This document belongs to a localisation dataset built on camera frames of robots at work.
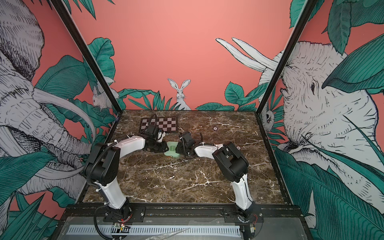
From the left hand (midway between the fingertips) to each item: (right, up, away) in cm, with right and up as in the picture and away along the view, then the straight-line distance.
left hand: (168, 148), depth 96 cm
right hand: (+4, 0, -1) cm, 4 cm away
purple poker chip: (+33, +12, +15) cm, 38 cm away
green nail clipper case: (+2, -2, -1) cm, 4 cm away
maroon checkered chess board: (-4, +16, +14) cm, 22 cm away
